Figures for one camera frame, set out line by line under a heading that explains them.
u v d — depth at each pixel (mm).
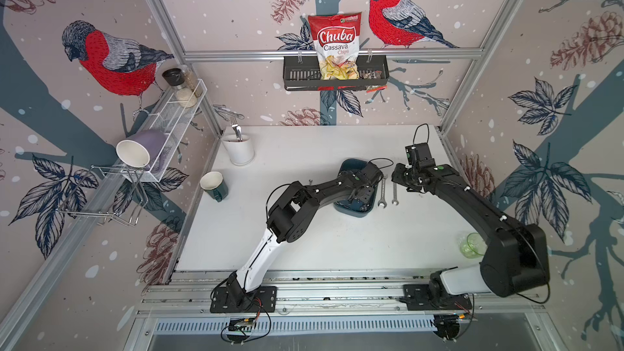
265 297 730
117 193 659
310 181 1031
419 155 671
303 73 951
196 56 922
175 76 778
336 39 799
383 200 957
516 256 408
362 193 727
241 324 703
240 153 1027
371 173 778
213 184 941
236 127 1067
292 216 562
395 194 974
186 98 822
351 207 935
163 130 790
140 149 605
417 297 727
